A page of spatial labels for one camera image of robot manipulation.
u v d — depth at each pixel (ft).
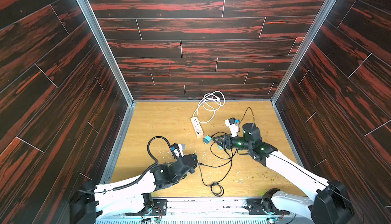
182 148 2.37
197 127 3.33
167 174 1.89
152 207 2.18
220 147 2.29
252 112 3.85
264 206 2.15
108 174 2.88
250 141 1.99
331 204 1.28
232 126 2.31
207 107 3.80
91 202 1.33
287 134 3.48
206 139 3.11
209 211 2.40
